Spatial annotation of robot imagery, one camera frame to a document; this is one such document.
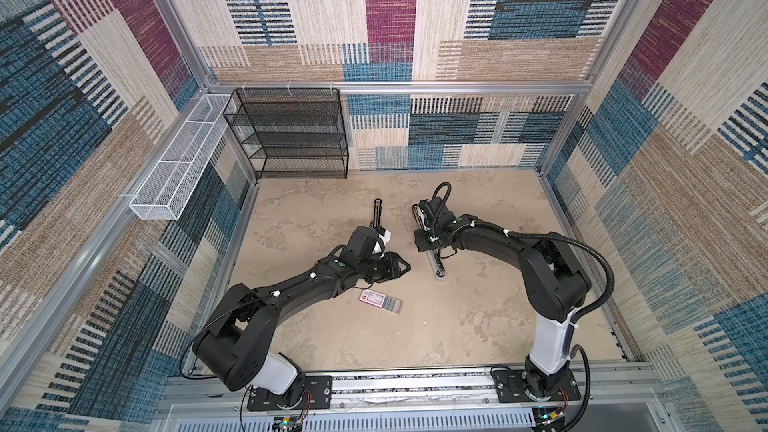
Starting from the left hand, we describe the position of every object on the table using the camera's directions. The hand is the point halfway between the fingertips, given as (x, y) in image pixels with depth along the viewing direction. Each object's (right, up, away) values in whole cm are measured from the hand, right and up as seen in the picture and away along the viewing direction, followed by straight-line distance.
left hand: (409, 265), depth 83 cm
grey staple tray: (-5, -12, +4) cm, 14 cm away
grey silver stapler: (+8, +1, +11) cm, 14 cm away
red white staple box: (-10, -10, +5) cm, 15 cm away
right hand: (+6, +5, +13) cm, 15 cm away
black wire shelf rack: (-41, +42, +28) cm, 65 cm away
